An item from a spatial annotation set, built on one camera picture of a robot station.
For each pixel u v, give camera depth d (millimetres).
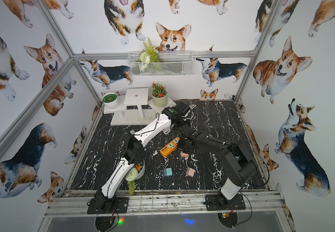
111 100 903
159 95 902
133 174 690
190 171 822
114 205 717
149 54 816
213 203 733
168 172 822
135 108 1173
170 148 921
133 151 596
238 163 459
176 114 693
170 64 927
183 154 899
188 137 689
